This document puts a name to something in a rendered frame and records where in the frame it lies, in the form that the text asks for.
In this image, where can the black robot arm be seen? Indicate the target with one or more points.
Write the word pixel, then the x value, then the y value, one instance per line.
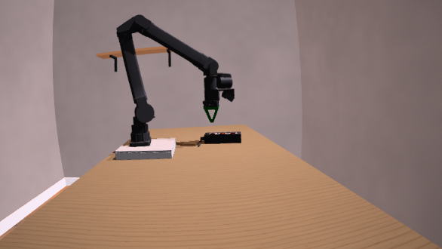
pixel 140 135

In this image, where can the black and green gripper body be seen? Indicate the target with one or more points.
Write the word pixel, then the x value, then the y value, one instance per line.
pixel 207 102

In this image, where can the dark grey power strip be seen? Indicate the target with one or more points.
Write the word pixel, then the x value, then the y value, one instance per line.
pixel 221 137

